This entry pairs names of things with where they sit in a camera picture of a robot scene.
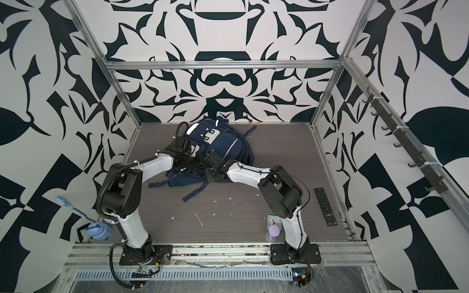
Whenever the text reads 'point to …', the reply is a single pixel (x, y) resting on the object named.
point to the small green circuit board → (301, 276)
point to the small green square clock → (272, 220)
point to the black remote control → (323, 201)
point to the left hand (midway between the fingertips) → (208, 162)
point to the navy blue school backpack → (203, 138)
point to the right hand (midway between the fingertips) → (209, 171)
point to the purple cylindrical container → (273, 232)
